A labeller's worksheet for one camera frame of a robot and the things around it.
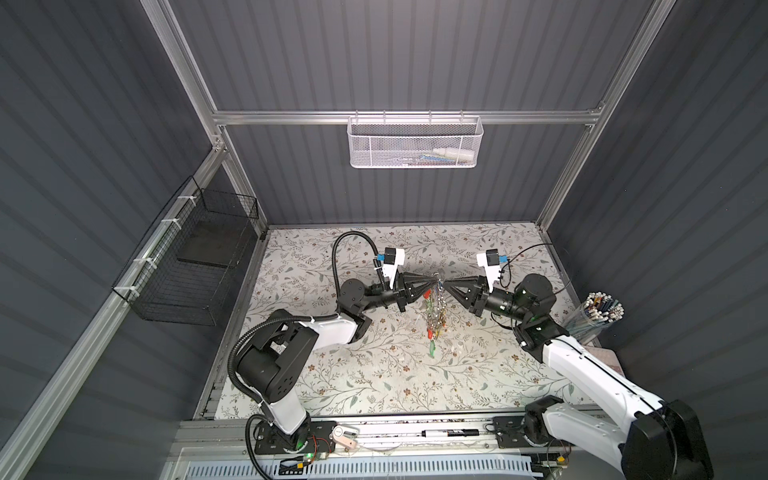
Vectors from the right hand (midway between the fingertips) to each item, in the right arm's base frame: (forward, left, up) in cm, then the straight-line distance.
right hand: (449, 290), depth 70 cm
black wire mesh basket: (+5, +65, +3) cm, 65 cm away
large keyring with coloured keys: (-5, +3, -2) cm, 6 cm away
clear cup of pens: (0, -39, -11) cm, 41 cm away
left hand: (+1, +3, +2) cm, 3 cm away
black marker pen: (-26, -1, -26) cm, 37 cm away
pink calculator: (-6, -48, -27) cm, 56 cm away
